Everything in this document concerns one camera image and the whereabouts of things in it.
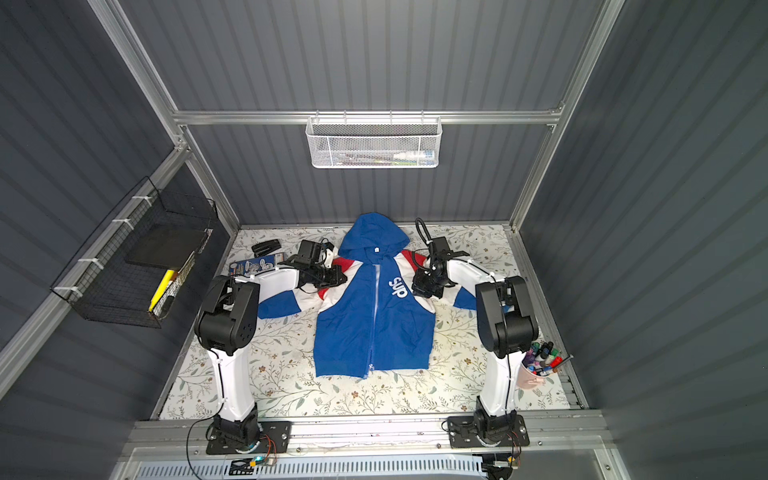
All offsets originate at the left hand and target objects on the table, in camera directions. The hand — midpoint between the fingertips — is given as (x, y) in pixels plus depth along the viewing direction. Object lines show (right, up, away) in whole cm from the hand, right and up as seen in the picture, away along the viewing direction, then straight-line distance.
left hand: (350, 280), depth 100 cm
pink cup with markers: (+50, -18, -28) cm, 60 cm away
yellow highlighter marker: (-42, +3, -27) cm, 50 cm away
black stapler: (-34, +11, +10) cm, 37 cm away
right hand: (+22, -3, -4) cm, 23 cm away
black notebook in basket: (-45, +11, -23) cm, 52 cm away
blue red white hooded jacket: (+7, -12, -6) cm, 15 cm away
